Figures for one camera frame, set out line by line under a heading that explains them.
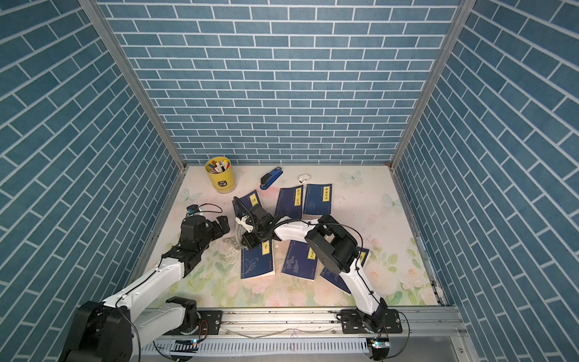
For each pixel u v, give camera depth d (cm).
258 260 87
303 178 112
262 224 75
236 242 89
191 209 76
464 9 71
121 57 81
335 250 54
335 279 82
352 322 74
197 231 64
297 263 86
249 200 104
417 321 76
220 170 104
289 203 105
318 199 106
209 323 73
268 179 111
